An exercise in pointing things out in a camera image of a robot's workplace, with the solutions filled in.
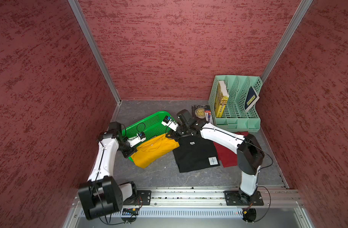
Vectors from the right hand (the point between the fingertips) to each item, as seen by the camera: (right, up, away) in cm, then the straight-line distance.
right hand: (168, 136), depth 83 cm
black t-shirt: (+17, -12, +9) cm, 23 cm away
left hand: (-21, -9, -3) cm, 23 cm away
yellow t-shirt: (-12, -10, -3) cm, 15 cm away
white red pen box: (+30, +11, +23) cm, 39 cm away
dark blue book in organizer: (+61, +25, +20) cm, 69 cm away
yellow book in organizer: (+34, +23, +6) cm, 42 cm away
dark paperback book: (+23, +15, +30) cm, 40 cm away
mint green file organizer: (+48, +10, +19) cm, 53 cm away
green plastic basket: (-14, +6, +18) cm, 24 cm away
